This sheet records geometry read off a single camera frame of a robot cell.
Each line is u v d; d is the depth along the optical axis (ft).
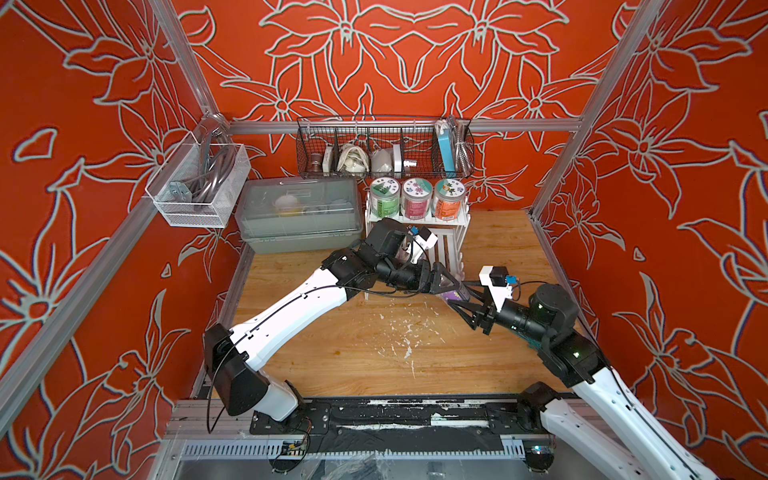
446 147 2.77
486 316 1.86
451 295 2.05
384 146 3.17
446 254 3.03
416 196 2.47
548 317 1.65
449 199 2.47
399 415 2.44
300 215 3.20
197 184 2.55
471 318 1.96
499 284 1.78
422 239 2.02
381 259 1.72
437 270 1.87
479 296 2.16
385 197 2.50
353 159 2.99
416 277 1.91
